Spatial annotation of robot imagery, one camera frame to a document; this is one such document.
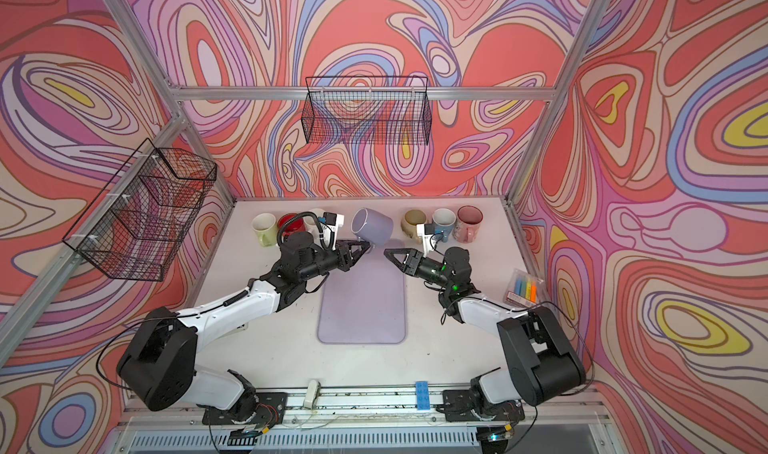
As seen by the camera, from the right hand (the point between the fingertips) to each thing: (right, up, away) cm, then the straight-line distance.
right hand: (387, 260), depth 79 cm
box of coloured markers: (+43, -11, +14) cm, 46 cm away
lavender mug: (-4, +9, -3) cm, 10 cm away
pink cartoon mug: (+27, +10, +20) cm, 35 cm away
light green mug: (-43, +9, +23) cm, 50 cm away
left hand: (-4, +4, -2) cm, 6 cm away
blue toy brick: (+9, -34, -5) cm, 35 cm away
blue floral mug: (+20, +11, +26) cm, 35 cm away
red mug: (-33, +9, +25) cm, 43 cm away
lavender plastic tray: (-7, -15, +12) cm, 20 cm away
